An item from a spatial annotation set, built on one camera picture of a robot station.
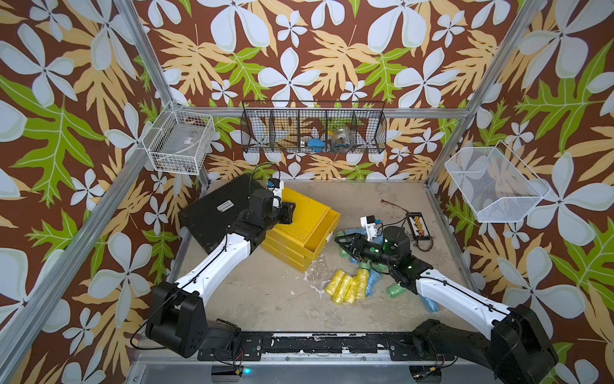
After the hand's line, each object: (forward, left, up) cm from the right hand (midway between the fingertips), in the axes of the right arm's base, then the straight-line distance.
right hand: (336, 242), depth 76 cm
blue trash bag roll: (-5, -15, -17) cm, 23 cm away
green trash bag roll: (-10, -21, -16) cm, 29 cm away
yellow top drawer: (-1, +7, +2) cm, 7 cm away
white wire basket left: (+34, +56, +15) cm, 67 cm away
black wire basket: (+48, +7, +12) cm, 50 cm away
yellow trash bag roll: (-8, 0, -17) cm, 19 cm away
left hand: (+14, +14, +4) cm, 20 cm away
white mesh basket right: (+17, -56, +8) cm, 59 cm away
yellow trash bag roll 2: (-8, -10, -14) cm, 19 cm away
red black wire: (+32, -31, -19) cm, 49 cm away
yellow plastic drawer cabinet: (-2, +13, +2) cm, 13 cm away
